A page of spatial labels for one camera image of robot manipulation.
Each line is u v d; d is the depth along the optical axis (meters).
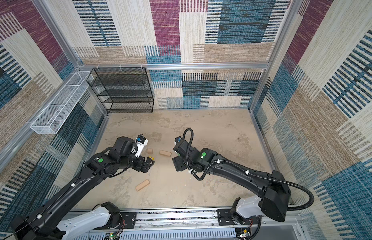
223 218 0.73
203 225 0.73
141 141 0.66
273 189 0.40
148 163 0.67
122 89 1.11
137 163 0.65
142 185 0.85
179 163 0.68
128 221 0.74
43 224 0.38
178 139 0.69
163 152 0.96
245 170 0.45
